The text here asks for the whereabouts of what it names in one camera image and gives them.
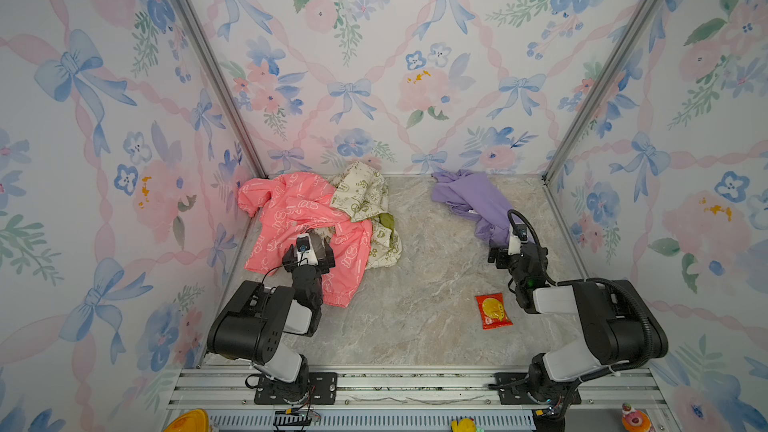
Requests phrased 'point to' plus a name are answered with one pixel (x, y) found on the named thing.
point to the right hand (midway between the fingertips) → (507, 238)
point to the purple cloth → (475, 196)
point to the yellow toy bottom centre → (464, 425)
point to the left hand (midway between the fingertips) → (310, 240)
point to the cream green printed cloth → (361, 193)
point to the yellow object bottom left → (196, 420)
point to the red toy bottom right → (634, 420)
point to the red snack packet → (493, 311)
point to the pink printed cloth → (290, 204)
